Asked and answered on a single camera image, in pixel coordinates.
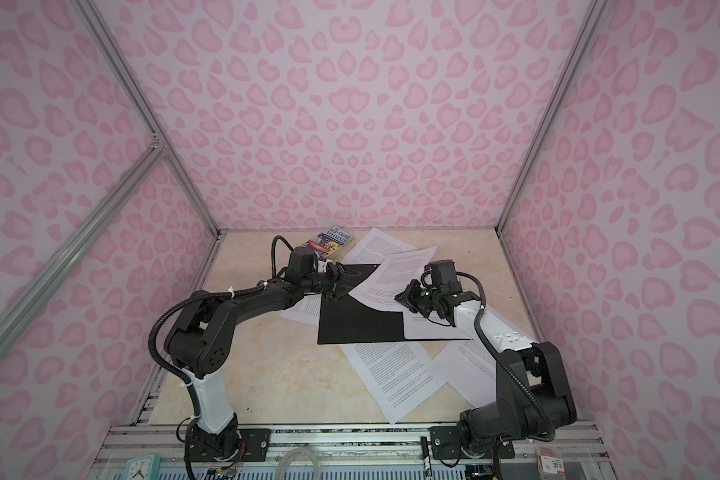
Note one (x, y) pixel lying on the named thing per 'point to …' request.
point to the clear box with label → (550, 463)
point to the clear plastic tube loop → (285, 455)
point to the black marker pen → (426, 459)
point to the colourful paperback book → (329, 242)
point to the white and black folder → (346, 320)
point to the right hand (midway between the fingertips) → (396, 293)
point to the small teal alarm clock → (144, 468)
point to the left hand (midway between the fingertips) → (361, 274)
